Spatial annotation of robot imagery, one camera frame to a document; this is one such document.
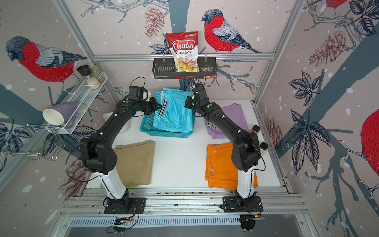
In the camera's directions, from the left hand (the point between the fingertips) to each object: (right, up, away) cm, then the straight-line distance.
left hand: (164, 102), depth 87 cm
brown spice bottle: (+58, -17, +5) cm, 61 cm away
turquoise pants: (+5, -9, +3) cm, 11 cm away
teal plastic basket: (-14, -17, +13) cm, 26 cm away
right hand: (+13, +2, 0) cm, 13 cm away
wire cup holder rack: (-50, -24, -17) cm, 59 cm away
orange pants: (+33, -40, -5) cm, 52 cm away
